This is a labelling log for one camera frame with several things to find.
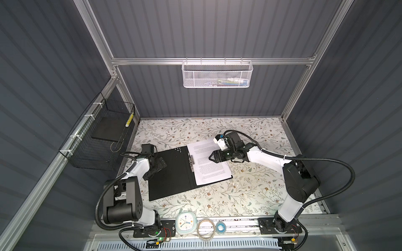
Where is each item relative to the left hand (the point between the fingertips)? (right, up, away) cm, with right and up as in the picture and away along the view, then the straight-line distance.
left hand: (156, 169), depth 91 cm
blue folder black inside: (+12, -5, +1) cm, 13 cm away
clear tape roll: (+29, -25, -16) cm, 42 cm away
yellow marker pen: (-11, +28, -10) cm, 32 cm away
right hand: (+34, +7, -2) cm, 35 cm away
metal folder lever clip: (+20, +4, +5) cm, 21 cm away
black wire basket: (-22, +18, -17) cm, 33 cm away
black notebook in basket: (-19, +24, -13) cm, 33 cm away
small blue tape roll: (+36, -25, -16) cm, 47 cm away
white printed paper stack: (+29, -1, +3) cm, 29 cm away
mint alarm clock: (+20, -21, -18) cm, 34 cm away
